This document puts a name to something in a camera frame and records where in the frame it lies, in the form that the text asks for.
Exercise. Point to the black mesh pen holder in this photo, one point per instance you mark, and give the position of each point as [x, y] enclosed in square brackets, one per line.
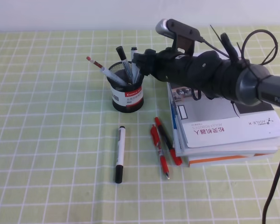
[129, 98]

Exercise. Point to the white book stack middle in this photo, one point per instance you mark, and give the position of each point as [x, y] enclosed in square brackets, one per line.
[224, 149]

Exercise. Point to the red black marker pen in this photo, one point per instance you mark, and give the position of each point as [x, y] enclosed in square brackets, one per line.
[177, 160]

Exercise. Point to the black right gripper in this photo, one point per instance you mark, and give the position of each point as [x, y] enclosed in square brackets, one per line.
[208, 73]

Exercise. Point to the grey white pen in holder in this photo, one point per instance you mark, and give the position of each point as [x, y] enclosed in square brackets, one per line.
[133, 51]

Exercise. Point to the red white pen in holder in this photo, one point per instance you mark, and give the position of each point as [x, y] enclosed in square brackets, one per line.
[107, 72]

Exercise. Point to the red ballpoint pen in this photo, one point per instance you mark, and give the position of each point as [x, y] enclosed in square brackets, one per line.
[157, 143]

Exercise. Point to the white black marker on table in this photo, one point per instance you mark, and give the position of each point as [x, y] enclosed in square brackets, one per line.
[120, 157]

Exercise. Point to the green checkered tablecloth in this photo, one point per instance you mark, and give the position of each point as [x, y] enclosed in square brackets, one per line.
[59, 136]

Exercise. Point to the black cap marker in holder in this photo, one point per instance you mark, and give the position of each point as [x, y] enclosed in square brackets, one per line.
[125, 63]

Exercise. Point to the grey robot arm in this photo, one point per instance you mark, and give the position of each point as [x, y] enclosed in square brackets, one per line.
[239, 81]

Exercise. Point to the top brochure with robot photo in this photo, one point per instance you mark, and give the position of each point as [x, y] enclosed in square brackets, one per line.
[224, 126]

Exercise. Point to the orange striped bottom book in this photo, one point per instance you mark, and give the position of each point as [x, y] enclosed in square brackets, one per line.
[219, 159]

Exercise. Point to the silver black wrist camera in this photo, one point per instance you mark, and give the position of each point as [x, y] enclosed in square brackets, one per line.
[183, 36]

